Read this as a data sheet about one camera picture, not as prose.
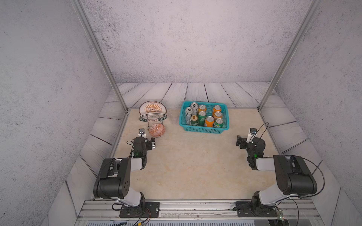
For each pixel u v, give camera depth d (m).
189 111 1.01
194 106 1.04
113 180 0.45
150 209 0.74
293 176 0.46
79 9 0.71
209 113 1.07
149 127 1.07
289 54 0.87
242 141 0.83
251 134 0.81
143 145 0.75
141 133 0.81
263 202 0.61
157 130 1.05
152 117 0.99
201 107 1.07
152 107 1.02
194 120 0.99
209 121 0.99
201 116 1.02
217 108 1.07
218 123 0.98
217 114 1.02
